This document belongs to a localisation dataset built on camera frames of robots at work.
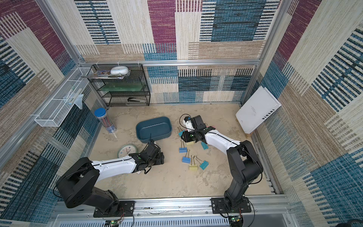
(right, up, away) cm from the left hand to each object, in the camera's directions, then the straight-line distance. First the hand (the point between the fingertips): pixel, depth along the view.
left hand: (160, 158), depth 91 cm
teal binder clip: (+29, +7, +3) cm, 30 cm away
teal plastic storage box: (-4, +18, +15) cm, 24 cm away
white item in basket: (-47, +37, -12) cm, 61 cm away
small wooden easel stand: (+58, +14, +6) cm, 60 cm away
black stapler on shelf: (-24, +39, +20) cm, 50 cm away
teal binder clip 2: (+27, -3, -3) cm, 27 cm away
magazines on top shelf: (-36, +54, +3) cm, 65 cm away
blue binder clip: (+14, +4, +6) cm, 16 cm away
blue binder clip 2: (+16, 0, 0) cm, 16 cm away
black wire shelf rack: (-32, +51, +17) cm, 63 cm away
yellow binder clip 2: (+18, +9, +5) cm, 20 cm away
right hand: (+14, +15, +1) cm, 21 cm away
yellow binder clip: (+20, -3, -5) cm, 21 cm away
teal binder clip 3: (+13, +15, +10) cm, 22 cm away
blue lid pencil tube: (-37, +29, 0) cm, 47 cm away
